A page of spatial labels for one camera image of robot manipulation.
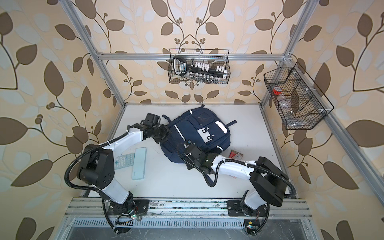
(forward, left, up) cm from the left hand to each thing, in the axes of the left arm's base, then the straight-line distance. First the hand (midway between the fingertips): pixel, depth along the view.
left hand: (174, 133), depth 89 cm
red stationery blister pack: (-8, -38, -10) cm, 40 cm away
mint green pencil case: (-16, +20, -10) cm, 27 cm away
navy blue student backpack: (+9, -18, -6) cm, 21 cm away
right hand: (-14, -10, -5) cm, 18 cm away
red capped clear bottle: (+18, -59, +20) cm, 65 cm away
